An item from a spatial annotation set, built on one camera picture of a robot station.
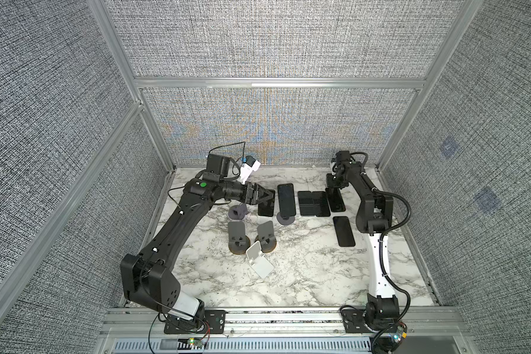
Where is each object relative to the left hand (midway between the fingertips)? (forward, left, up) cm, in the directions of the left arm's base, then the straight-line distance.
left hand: (266, 194), depth 73 cm
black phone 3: (+17, -35, -27) cm, 48 cm away
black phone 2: (+11, -9, -16) cm, 22 cm away
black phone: (+15, -20, -26) cm, 36 cm away
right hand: (+27, -36, -27) cm, 53 cm away
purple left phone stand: (+9, +12, -23) cm, 27 cm away
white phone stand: (-11, +3, -27) cm, 30 cm away
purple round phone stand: (+6, -9, -27) cm, 29 cm away
